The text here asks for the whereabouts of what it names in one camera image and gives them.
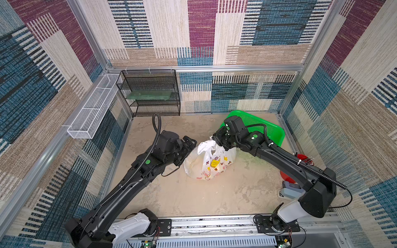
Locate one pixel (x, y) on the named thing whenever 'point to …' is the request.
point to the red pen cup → (303, 157)
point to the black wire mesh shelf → (159, 80)
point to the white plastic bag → (209, 160)
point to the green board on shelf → (149, 94)
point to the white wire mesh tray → (86, 123)
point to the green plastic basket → (274, 133)
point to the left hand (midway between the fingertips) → (195, 146)
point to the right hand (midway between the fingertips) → (212, 138)
